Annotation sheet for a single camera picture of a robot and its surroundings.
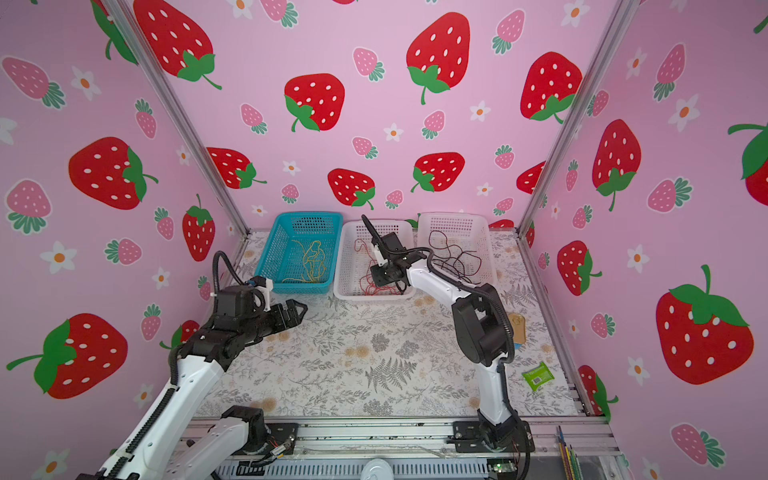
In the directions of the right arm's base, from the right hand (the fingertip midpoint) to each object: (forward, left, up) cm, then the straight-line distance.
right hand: (377, 272), depth 95 cm
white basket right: (+24, -29, -9) cm, 39 cm away
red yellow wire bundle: (+8, +26, -8) cm, 29 cm away
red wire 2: (+17, +7, -8) cm, 21 cm away
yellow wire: (+8, +26, -8) cm, 29 cm away
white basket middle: (+13, +11, -8) cm, 19 cm away
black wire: (+15, -30, -10) cm, 35 cm away
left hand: (-20, +19, +7) cm, 28 cm away
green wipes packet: (-23, -50, -11) cm, 56 cm away
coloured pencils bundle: (-43, -54, -11) cm, 70 cm away
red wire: (-1, +3, -8) cm, 9 cm away
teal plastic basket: (+13, +33, -9) cm, 37 cm away
